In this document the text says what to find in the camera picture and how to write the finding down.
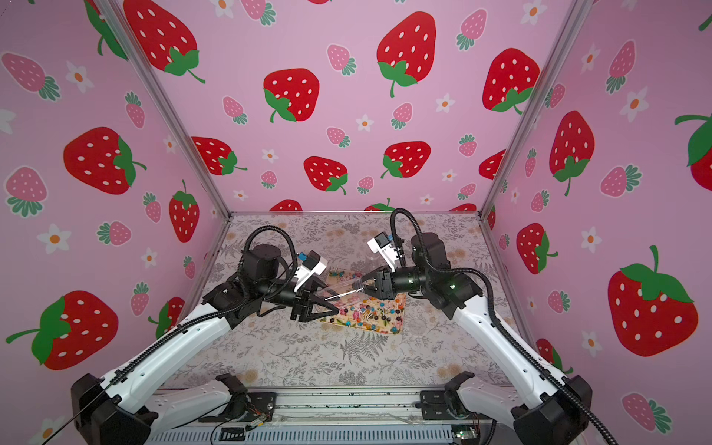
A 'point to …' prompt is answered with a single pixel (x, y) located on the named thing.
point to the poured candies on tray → (384, 315)
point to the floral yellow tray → (343, 282)
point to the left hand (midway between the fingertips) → (338, 304)
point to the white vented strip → (311, 435)
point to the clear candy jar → (328, 295)
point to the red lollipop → (344, 294)
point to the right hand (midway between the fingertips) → (353, 292)
